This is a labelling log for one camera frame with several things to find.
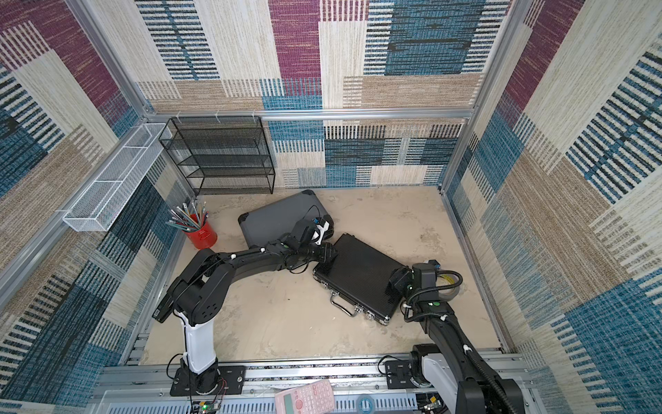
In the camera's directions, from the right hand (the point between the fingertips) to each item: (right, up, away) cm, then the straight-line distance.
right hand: (398, 280), depth 88 cm
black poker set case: (-12, 0, +5) cm, 13 cm away
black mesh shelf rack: (-69, +47, +21) cm, 86 cm away
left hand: (-20, +8, +5) cm, 22 cm away
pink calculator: (-27, -27, -18) cm, 42 cm away
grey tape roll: (+7, +4, -22) cm, 24 cm away
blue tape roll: (-13, -29, -18) cm, 36 cm away
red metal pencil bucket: (-69, +14, +8) cm, 71 cm away
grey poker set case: (-47, +19, +11) cm, 51 cm away
